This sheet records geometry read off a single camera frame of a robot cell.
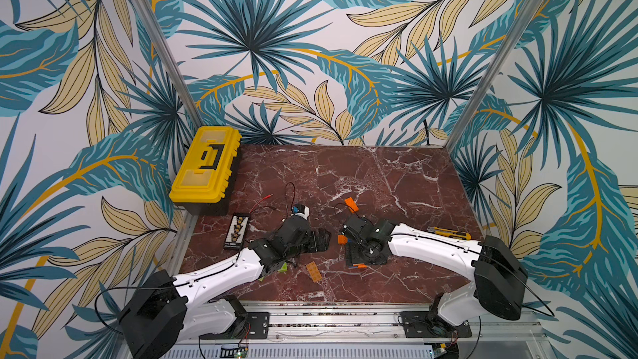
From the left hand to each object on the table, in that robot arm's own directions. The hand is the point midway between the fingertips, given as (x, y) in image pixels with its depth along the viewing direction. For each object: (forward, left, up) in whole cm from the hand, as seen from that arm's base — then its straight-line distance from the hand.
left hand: (320, 240), depth 81 cm
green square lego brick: (-7, +12, -6) cm, 15 cm away
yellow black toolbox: (+15, +41, +7) cm, 44 cm away
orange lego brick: (+19, -13, -9) cm, 25 cm away
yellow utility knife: (+8, -49, -9) cm, 50 cm away
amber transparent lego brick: (-8, +1, -9) cm, 12 cm away
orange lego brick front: (-5, -14, -8) cm, 17 cm away
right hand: (-4, -12, -5) cm, 14 cm away
